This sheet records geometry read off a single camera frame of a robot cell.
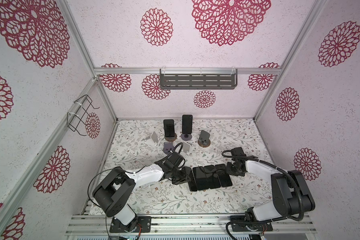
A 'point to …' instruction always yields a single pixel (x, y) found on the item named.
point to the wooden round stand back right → (204, 140)
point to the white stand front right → (187, 147)
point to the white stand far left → (154, 137)
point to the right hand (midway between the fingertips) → (230, 169)
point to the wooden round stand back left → (171, 138)
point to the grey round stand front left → (168, 147)
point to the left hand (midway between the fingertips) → (190, 181)
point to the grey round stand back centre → (186, 136)
